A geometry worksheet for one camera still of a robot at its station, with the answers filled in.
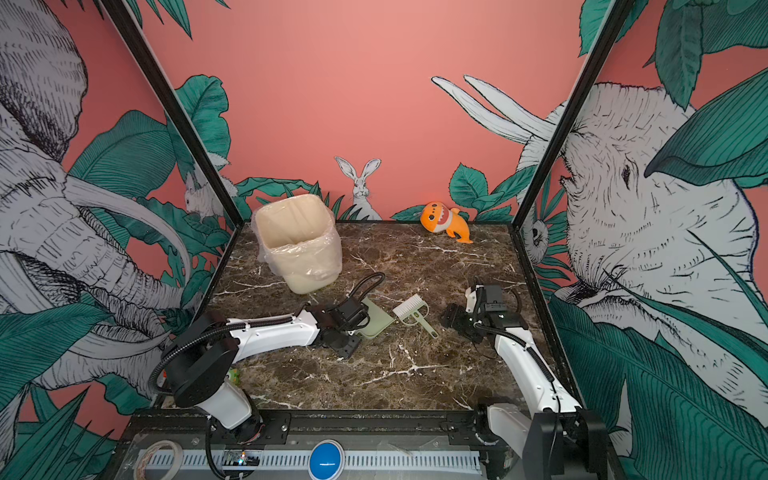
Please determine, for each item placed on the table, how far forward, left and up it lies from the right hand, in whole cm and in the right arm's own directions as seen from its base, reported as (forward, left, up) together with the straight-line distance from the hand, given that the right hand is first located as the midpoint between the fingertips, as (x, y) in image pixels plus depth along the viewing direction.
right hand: (446, 316), depth 83 cm
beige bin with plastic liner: (+29, +49, +1) cm, 57 cm away
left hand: (-4, +28, -8) cm, 29 cm away
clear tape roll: (-31, +73, -7) cm, 80 cm away
